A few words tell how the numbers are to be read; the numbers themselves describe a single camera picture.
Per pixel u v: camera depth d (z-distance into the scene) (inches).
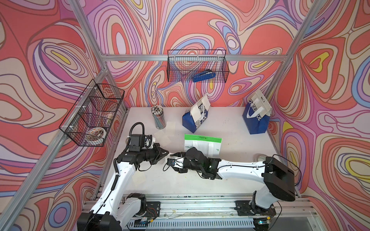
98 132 27.9
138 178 33.1
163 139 40.0
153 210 28.8
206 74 35.0
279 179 17.2
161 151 28.3
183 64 37.6
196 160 22.4
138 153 23.8
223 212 28.9
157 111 36.7
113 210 16.0
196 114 35.9
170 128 41.9
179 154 27.3
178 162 24.8
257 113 36.5
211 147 28.9
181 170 26.2
